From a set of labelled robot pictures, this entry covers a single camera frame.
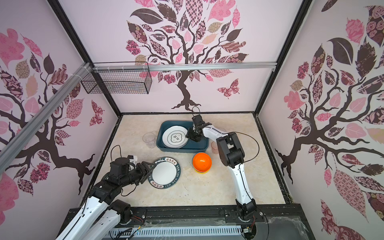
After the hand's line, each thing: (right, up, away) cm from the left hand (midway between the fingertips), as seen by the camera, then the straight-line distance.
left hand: (155, 170), depth 76 cm
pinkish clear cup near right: (+33, +10, +17) cm, 39 cm away
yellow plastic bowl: (+25, -5, +12) cm, 28 cm away
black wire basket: (-20, +55, +19) cm, 61 cm away
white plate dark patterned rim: (+2, -6, +13) cm, 15 cm away
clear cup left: (-11, +15, +26) cm, 32 cm away
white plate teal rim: (+6, +15, +28) cm, 32 cm away
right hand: (+15, +17, +28) cm, 36 cm away
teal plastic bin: (+18, +9, +24) cm, 32 cm away
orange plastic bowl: (+25, +2, +10) cm, 27 cm away
